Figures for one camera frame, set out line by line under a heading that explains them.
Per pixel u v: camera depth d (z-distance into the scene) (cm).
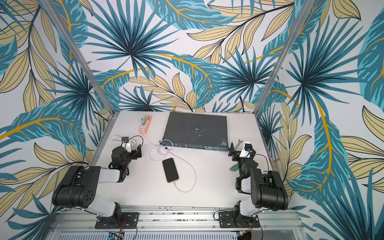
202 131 104
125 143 80
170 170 91
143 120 108
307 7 68
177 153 98
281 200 44
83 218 75
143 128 107
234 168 91
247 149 73
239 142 104
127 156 77
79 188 45
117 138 101
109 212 61
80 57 86
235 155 79
